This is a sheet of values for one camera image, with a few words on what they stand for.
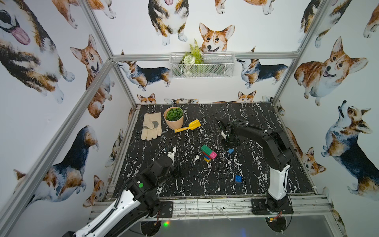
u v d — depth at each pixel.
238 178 0.82
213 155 0.81
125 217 0.49
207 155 0.83
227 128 0.72
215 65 0.92
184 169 0.79
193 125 1.07
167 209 0.74
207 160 0.89
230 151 0.93
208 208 0.75
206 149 0.84
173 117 1.00
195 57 0.82
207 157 0.85
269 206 0.67
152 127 1.06
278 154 0.52
